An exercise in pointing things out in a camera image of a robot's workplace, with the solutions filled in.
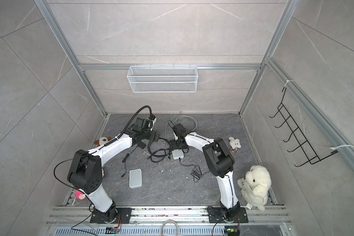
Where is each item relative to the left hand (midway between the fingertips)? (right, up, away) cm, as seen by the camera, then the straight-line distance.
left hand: (153, 128), depth 92 cm
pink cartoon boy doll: (-35, -34, -18) cm, 52 cm away
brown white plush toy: (-38, -9, +8) cm, 40 cm away
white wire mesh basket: (+5, +34, +8) cm, 35 cm away
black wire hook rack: (+71, -11, -34) cm, 80 cm away
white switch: (-9, -29, -8) cm, 32 cm away
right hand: (+14, -12, +8) cm, 20 cm away
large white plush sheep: (+52, -27, -27) cm, 64 cm away
